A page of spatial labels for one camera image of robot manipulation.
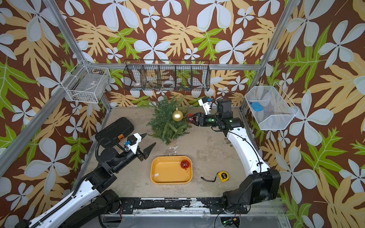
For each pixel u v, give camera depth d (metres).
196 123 0.68
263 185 0.41
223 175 0.82
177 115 0.70
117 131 0.99
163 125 0.77
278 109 0.78
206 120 0.65
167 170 0.86
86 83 0.84
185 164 0.84
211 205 0.74
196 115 0.66
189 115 0.71
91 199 0.51
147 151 0.60
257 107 0.86
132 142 0.54
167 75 0.98
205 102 0.67
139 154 0.59
